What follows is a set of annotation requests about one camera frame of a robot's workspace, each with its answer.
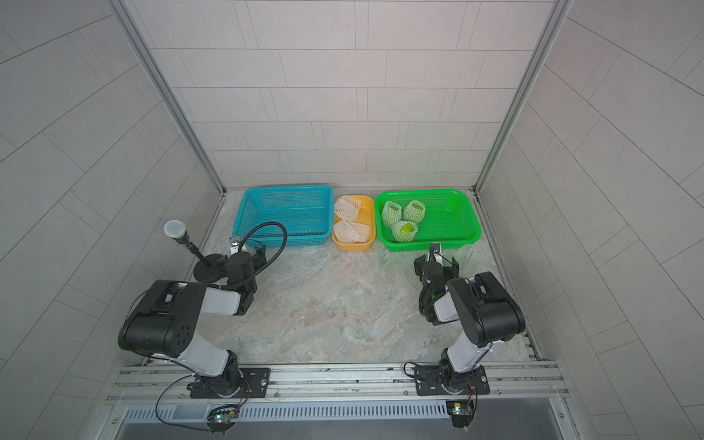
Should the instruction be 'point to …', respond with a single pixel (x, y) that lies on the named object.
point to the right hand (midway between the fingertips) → (438, 253)
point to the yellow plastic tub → (368, 216)
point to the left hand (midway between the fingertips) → (249, 246)
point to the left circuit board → (221, 418)
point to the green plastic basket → (450, 218)
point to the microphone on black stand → (209, 268)
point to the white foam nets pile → (347, 230)
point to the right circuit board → (461, 412)
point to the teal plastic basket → (305, 212)
